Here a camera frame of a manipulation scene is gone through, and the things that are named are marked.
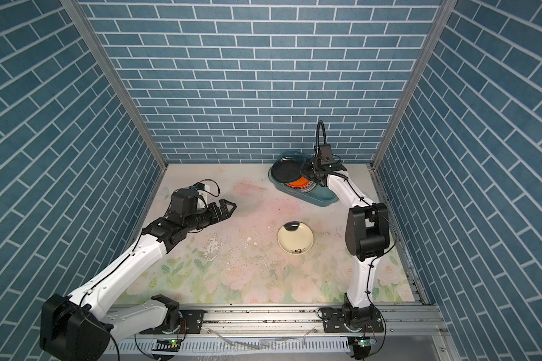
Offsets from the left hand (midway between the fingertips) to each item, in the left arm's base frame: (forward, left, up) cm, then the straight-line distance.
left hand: (229, 208), depth 79 cm
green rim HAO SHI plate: (+22, -32, -16) cm, 42 cm away
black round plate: (+26, -22, -6) cm, 34 cm away
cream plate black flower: (-2, -25, -20) cm, 32 cm away
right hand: (+22, -27, -1) cm, 35 cm away
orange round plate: (+25, -29, -15) cm, 40 cm away
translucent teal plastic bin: (+21, -40, -19) cm, 49 cm away
